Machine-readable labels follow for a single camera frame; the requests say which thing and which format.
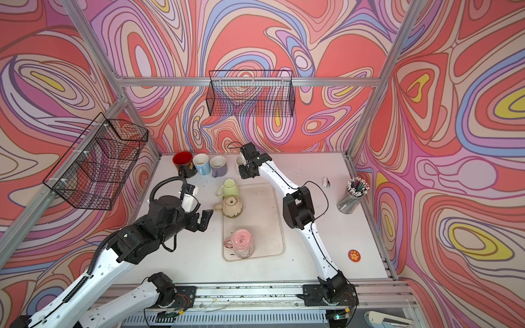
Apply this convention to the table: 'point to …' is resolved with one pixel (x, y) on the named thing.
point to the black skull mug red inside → (184, 161)
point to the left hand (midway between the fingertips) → (204, 206)
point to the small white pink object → (326, 182)
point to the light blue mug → (201, 162)
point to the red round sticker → (354, 255)
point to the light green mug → (228, 188)
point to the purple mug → (219, 166)
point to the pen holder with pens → (356, 188)
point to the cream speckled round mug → (232, 206)
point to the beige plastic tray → (261, 216)
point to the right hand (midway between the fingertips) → (247, 175)
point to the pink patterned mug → (242, 243)
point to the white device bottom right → (377, 320)
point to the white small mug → (240, 160)
